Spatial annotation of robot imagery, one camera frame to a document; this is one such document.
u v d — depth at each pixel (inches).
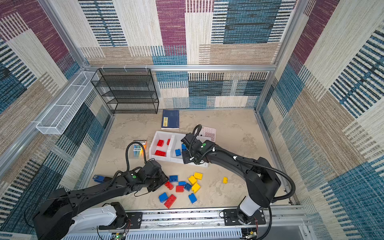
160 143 39.1
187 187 32.6
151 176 26.4
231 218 28.8
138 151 38.0
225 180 33.4
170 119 44.6
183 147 38.0
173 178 34.2
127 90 43.4
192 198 31.3
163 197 31.0
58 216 15.9
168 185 32.7
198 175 33.8
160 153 37.1
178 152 37.5
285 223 28.5
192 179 33.3
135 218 29.3
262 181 17.1
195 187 32.2
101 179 33.0
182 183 33.3
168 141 39.9
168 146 36.1
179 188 33.1
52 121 27.4
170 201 30.7
